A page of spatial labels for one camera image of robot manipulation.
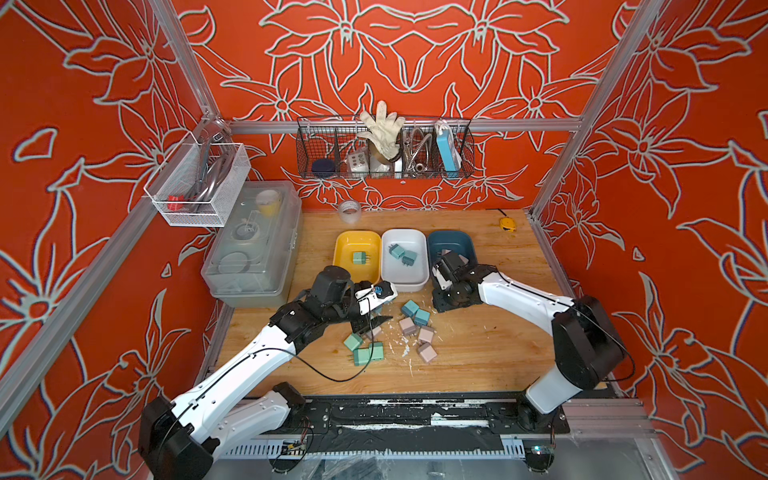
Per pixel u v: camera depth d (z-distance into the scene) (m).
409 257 1.04
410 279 1.03
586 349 0.44
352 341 0.83
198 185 0.76
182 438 0.37
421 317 0.88
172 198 0.67
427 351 0.83
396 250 1.06
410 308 0.90
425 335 0.86
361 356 0.82
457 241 1.06
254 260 0.84
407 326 0.88
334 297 0.56
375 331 0.87
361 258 1.03
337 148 0.99
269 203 1.01
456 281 0.70
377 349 0.83
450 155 0.87
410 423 0.73
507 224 1.14
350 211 1.21
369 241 1.04
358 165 0.93
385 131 0.92
